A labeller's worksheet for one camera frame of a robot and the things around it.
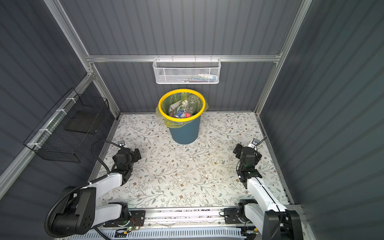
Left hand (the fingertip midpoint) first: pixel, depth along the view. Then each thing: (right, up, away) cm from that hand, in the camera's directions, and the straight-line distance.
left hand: (127, 151), depth 89 cm
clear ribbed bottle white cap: (+40, +31, +1) cm, 50 cm away
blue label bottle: (+33, +23, -2) cm, 40 cm away
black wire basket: (-22, +12, -17) cm, 30 cm away
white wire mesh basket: (+35, +56, +23) cm, 70 cm away
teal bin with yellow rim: (+36, +10, +14) cm, 40 cm away
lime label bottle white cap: (+32, +28, +2) cm, 43 cm away
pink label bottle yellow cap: (+37, +22, -5) cm, 43 cm away
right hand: (+73, +3, -5) cm, 73 cm away
